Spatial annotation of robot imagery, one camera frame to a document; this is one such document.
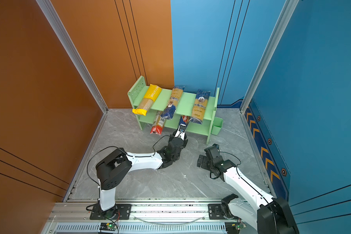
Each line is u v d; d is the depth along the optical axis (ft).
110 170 1.66
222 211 2.13
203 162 2.52
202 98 2.78
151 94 2.87
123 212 2.44
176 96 2.84
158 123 3.00
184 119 2.84
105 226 2.35
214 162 2.09
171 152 2.19
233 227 2.31
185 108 2.72
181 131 2.37
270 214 1.29
